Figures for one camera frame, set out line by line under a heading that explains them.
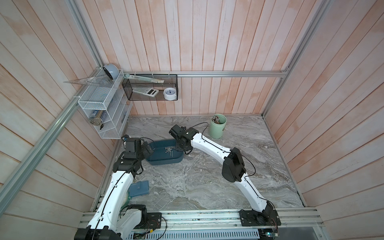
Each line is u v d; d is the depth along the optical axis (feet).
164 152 3.14
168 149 3.21
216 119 3.12
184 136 2.21
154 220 2.40
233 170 1.91
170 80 3.07
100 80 2.82
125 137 2.25
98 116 2.50
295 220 2.45
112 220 1.31
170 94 3.10
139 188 2.70
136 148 1.97
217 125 3.15
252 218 2.36
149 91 3.22
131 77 3.02
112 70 2.75
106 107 2.32
